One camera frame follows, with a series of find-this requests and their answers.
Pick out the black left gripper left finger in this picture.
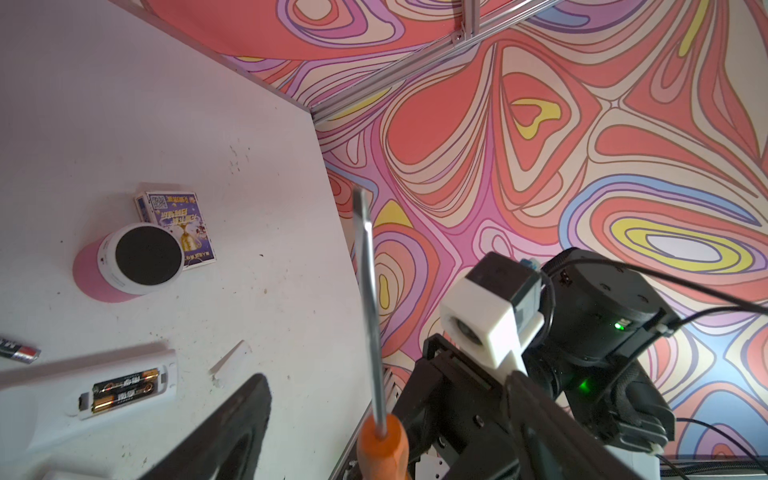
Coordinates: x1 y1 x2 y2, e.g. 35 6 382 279
141 373 272 480

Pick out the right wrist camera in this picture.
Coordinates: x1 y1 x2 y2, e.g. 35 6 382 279
439 252 545 381

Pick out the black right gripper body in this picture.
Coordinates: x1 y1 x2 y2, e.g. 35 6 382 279
394 248 677 479

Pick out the small purple card box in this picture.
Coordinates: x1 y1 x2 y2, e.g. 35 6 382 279
134 191 216 270

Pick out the gold black battery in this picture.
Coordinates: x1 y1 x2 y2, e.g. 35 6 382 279
92 368 160 398
91 383 156 414

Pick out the gold black battery lower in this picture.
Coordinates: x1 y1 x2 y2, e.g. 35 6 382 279
91 383 156 414

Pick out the pink round speaker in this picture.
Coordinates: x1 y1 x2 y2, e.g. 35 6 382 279
72 223 184 303

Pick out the gold black battery upper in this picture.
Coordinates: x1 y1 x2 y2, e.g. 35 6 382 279
92 368 160 398

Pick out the white remote with coloured buttons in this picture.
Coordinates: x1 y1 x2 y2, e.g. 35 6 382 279
1 349 179 463

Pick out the aluminium frame post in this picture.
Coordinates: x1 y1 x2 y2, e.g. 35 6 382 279
310 0 558 123

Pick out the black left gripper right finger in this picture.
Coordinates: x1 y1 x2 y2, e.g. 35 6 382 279
503 371 638 479

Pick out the black red AAA battery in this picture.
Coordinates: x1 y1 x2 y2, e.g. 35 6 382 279
0 338 41 364

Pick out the orange handled screwdriver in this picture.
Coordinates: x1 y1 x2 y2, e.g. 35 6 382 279
353 188 409 480

